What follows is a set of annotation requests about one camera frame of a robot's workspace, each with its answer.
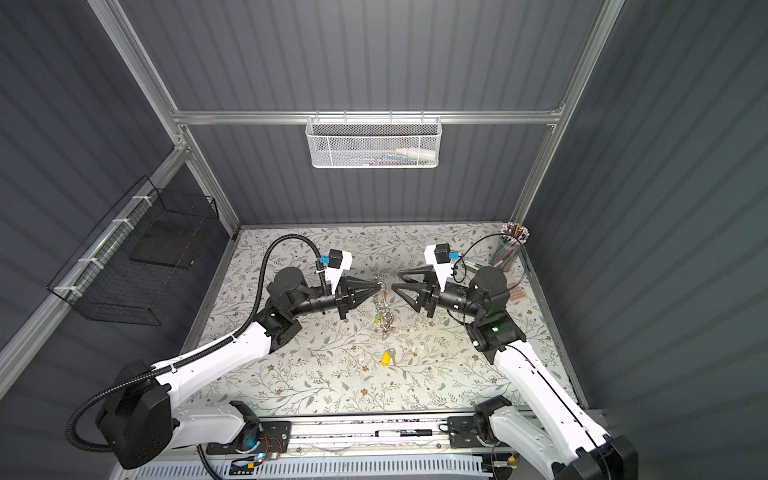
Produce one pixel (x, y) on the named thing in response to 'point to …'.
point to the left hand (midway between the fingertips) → (381, 287)
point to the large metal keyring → (384, 317)
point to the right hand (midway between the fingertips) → (400, 286)
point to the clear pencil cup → (513, 236)
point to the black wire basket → (131, 269)
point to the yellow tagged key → (388, 357)
